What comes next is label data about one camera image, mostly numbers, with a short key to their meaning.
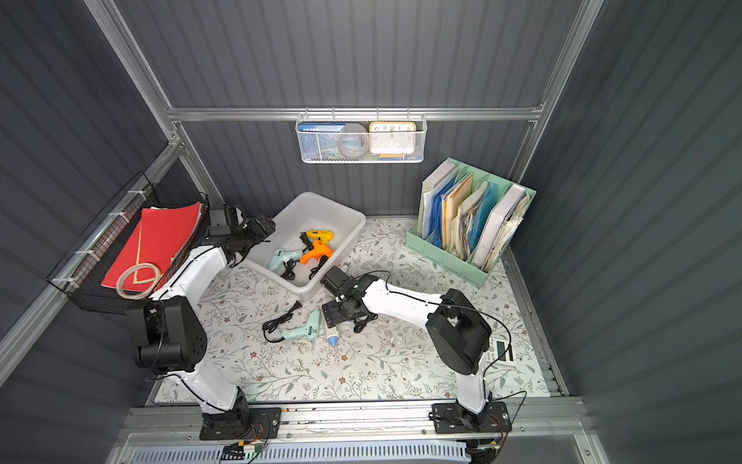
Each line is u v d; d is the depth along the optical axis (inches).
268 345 34.1
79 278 23.8
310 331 34.4
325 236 44.0
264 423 28.6
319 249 41.4
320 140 33.0
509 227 33.3
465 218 35.9
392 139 34.8
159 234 28.4
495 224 34.5
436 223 40.3
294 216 43.5
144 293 26.2
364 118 35.0
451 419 28.6
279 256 41.4
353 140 35.7
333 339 33.6
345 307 25.8
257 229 32.5
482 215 36.8
